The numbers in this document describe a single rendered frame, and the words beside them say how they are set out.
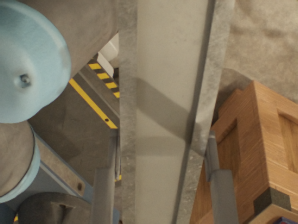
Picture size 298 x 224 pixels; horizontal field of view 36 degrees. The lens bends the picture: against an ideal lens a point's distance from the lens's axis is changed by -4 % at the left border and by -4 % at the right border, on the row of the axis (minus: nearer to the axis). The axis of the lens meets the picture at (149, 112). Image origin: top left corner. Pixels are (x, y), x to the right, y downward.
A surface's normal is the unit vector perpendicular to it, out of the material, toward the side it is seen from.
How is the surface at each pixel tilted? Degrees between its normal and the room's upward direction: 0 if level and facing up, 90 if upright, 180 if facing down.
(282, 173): 90
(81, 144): 0
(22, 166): 59
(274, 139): 90
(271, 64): 0
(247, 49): 0
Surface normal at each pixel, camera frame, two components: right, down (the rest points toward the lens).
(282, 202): 0.49, -0.64
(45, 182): -0.07, 0.64
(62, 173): 0.83, -0.39
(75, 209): 0.43, -0.39
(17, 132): 0.92, 0.10
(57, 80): 0.85, 0.46
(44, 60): 0.81, 0.13
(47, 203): -0.17, -0.50
